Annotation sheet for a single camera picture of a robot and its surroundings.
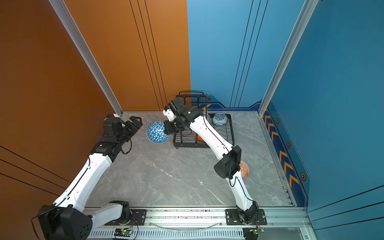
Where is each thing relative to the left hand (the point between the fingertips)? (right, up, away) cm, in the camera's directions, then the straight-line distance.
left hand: (137, 121), depth 78 cm
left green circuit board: (-4, -53, -8) cm, 54 cm away
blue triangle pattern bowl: (+10, -7, -1) cm, 12 cm away
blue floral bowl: (+48, +2, +31) cm, 57 cm away
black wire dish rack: (+26, -11, +27) cm, 39 cm away
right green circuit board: (+57, -53, -9) cm, 78 cm away
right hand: (+14, -6, 0) cm, 15 cm away
